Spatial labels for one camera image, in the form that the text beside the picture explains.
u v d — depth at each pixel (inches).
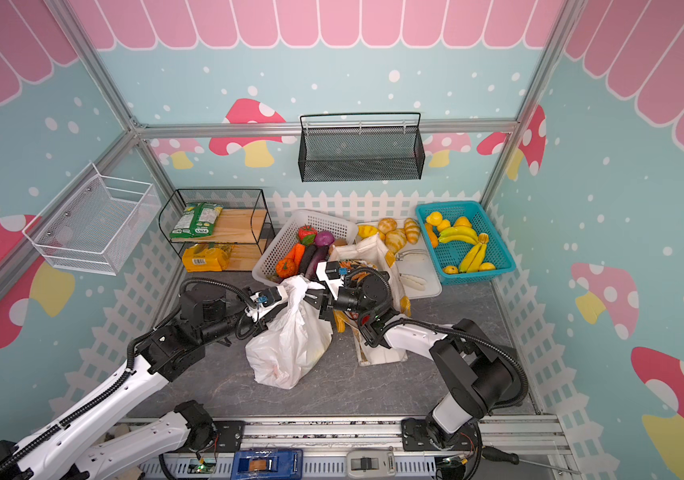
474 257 42.6
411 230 45.7
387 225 45.7
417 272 41.7
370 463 26.6
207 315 20.7
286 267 39.2
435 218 44.8
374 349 33.1
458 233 44.0
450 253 44.3
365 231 45.5
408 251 43.1
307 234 42.9
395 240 43.8
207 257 40.3
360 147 37.3
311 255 41.7
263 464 26.1
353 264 32.7
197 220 38.1
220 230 38.6
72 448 15.8
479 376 17.6
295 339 27.0
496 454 28.4
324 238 42.9
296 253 42.4
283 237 41.8
